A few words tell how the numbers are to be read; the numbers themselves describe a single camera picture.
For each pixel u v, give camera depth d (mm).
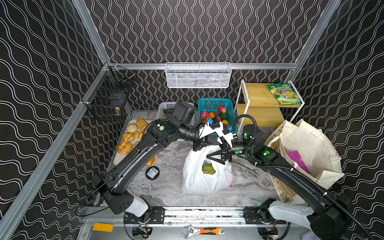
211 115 1124
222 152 566
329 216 376
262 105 808
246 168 903
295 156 799
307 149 795
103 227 713
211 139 565
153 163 920
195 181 667
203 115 1061
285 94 797
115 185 394
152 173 877
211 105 1174
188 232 701
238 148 594
